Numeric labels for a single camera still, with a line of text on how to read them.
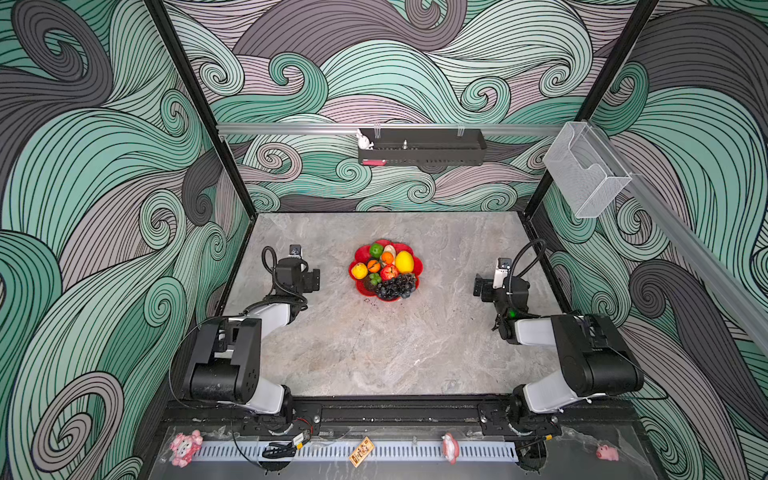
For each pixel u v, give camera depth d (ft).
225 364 1.46
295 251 2.67
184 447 2.17
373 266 3.11
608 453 2.20
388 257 3.20
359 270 3.11
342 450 2.29
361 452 2.24
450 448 2.12
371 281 3.08
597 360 1.44
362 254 3.40
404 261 3.21
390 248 3.39
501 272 2.66
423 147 3.13
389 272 3.11
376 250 3.28
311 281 2.80
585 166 2.56
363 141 2.80
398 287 2.89
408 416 2.49
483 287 2.83
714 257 1.87
